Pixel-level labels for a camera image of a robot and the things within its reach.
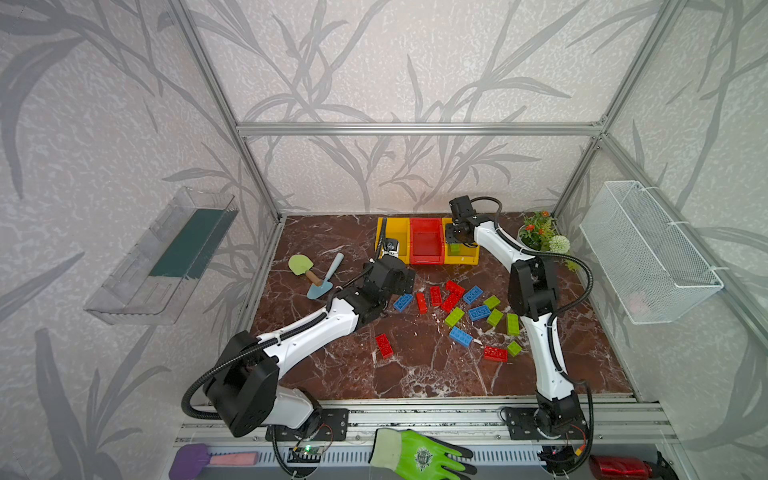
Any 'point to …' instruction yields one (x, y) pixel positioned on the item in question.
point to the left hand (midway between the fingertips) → (397, 267)
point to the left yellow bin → (396, 228)
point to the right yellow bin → (469, 254)
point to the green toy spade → (300, 265)
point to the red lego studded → (451, 301)
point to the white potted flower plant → (539, 233)
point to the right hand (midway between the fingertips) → (453, 231)
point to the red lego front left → (385, 346)
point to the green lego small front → (514, 349)
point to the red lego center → (435, 295)
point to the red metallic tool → (604, 467)
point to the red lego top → (454, 288)
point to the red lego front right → (496, 354)
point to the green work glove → (417, 456)
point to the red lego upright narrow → (421, 302)
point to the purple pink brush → (190, 460)
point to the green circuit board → (304, 454)
